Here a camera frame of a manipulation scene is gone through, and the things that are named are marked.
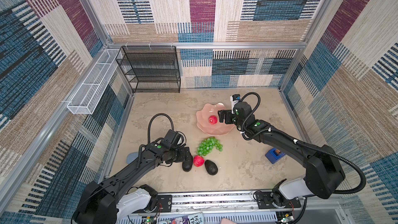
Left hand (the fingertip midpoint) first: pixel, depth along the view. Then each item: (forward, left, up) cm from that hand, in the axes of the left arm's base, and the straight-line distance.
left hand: (185, 154), depth 81 cm
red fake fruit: (-3, -7, -2) cm, 8 cm away
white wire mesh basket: (+35, +57, +12) cm, 68 cm away
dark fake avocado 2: (-6, -13, -2) cm, 15 cm away
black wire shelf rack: (+58, +26, +10) cm, 65 cm away
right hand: (+18, -22, +10) cm, 30 cm away
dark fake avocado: (-5, -1, -3) cm, 6 cm away
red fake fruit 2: (+23, -16, -3) cm, 28 cm away
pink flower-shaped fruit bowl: (+24, -13, -5) cm, 28 cm away
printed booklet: (-27, -6, -5) cm, 28 cm away
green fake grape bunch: (+6, -12, -3) cm, 13 cm away
